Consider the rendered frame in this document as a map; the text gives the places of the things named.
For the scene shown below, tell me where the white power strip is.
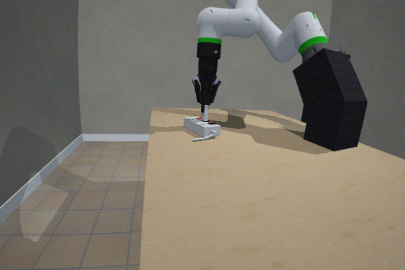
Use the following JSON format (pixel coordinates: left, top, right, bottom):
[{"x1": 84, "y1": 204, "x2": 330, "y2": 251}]
[{"x1": 183, "y1": 117, "x2": 221, "y2": 141}]

